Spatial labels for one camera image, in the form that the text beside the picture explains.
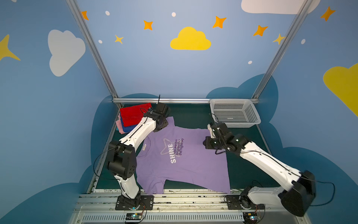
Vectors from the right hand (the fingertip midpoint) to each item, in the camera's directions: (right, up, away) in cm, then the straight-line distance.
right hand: (206, 142), depth 79 cm
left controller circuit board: (-39, -37, -8) cm, 55 cm away
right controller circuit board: (+22, -38, -8) cm, 45 cm away
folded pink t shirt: (-62, +9, +25) cm, 67 cm away
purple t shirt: (-17, -10, +14) cm, 25 cm away
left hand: (-26, +10, +11) cm, 30 cm away
